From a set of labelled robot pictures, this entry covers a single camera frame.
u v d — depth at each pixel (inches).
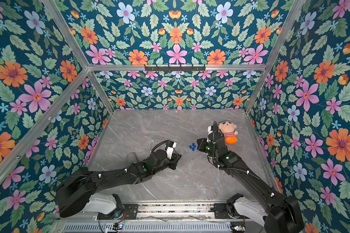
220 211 28.8
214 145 22.7
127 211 28.9
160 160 24.3
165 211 29.5
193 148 38.4
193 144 38.9
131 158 35.7
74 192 16.5
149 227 27.7
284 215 14.9
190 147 38.8
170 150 28.4
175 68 36.7
